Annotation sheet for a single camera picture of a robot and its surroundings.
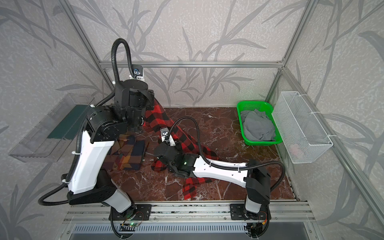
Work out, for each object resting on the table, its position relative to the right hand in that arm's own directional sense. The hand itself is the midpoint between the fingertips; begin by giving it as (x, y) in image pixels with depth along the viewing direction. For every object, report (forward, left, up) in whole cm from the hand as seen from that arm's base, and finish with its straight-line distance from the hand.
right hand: (167, 134), depth 73 cm
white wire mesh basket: (-7, -60, +9) cm, 61 cm away
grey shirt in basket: (+22, -56, -22) cm, 64 cm away
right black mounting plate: (-29, -35, -25) cm, 52 cm away
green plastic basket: (+41, -66, -22) cm, 80 cm away
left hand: (+4, +4, +27) cm, 27 cm away
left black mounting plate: (-30, +13, -24) cm, 41 cm away
